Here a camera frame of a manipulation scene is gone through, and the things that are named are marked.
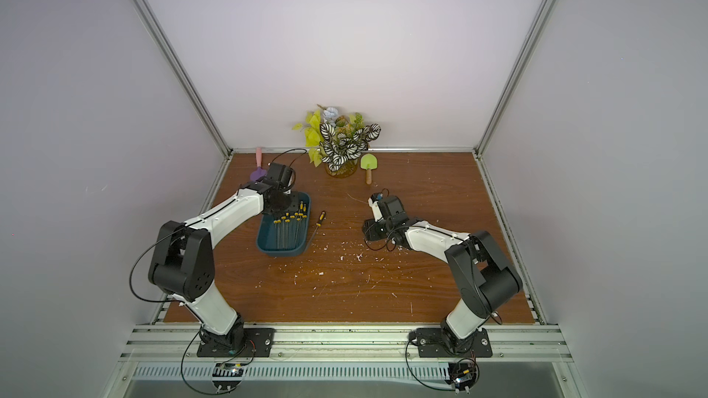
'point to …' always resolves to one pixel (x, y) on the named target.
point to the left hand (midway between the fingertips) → (298, 201)
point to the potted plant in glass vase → (336, 142)
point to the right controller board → (461, 374)
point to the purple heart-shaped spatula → (259, 171)
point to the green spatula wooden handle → (369, 162)
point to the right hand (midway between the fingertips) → (369, 221)
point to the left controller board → (227, 376)
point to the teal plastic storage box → (286, 235)
